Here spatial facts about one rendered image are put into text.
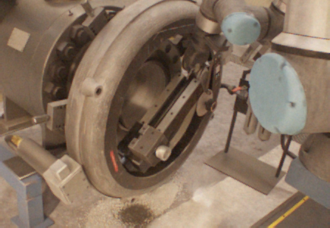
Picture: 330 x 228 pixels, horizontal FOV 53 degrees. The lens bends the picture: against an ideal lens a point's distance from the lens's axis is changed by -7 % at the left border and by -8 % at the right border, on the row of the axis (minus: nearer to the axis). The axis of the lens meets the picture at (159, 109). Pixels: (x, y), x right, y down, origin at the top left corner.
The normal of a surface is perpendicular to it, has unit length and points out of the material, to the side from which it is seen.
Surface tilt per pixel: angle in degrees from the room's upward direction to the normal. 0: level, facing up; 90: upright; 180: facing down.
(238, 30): 114
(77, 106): 77
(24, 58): 72
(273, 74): 95
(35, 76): 82
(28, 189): 90
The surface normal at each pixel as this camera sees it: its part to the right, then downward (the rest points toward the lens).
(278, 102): -0.95, 0.10
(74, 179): 0.77, 0.36
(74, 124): -0.60, 0.17
